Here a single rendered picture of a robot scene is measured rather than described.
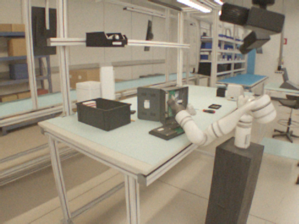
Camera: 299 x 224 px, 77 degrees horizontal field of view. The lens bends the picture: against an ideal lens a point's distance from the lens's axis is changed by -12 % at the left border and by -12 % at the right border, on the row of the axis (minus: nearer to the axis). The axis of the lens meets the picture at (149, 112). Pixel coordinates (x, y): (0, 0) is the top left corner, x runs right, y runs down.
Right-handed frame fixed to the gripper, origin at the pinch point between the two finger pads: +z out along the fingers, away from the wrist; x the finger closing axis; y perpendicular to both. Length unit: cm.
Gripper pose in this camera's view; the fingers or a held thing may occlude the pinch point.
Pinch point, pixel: (170, 93)
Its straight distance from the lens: 123.1
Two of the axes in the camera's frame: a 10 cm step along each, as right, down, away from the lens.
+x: 4.7, 5.4, 7.0
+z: -3.7, -6.0, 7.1
